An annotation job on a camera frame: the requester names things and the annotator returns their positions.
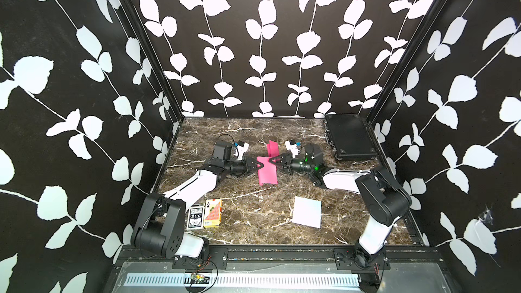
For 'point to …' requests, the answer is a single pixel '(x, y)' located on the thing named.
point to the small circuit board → (199, 279)
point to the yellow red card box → (213, 213)
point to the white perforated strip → (241, 281)
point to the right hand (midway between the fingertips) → (269, 161)
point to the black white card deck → (195, 218)
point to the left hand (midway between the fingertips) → (263, 164)
